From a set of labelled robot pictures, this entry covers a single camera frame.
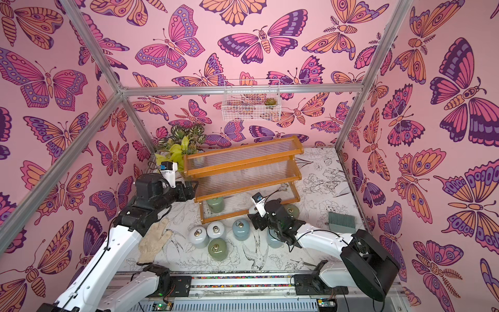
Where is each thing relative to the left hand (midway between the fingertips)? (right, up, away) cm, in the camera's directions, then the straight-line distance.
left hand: (192, 180), depth 76 cm
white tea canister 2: (+8, -20, +4) cm, 22 cm away
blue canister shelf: (+19, -21, +5) cm, 29 cm away
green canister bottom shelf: (+7, -12, +11) cm, 18 cm away
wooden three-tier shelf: (+19, -2, +34) cm, 39 cm away
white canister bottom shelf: (+24, -13, +7) cm, 28 cm away
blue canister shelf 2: (+32, -24, +2) cm, 40 cm away
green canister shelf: (+10, -26, -1) cm, 28 cm away
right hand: (+25, -13, +10) cm, 30 cm away
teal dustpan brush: (+65, -21, +14) cm, 69 cm away
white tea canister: (+2, -24, +3) cm, 24 cm away
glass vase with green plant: (-9, +17, +12) cm, 22 cm away
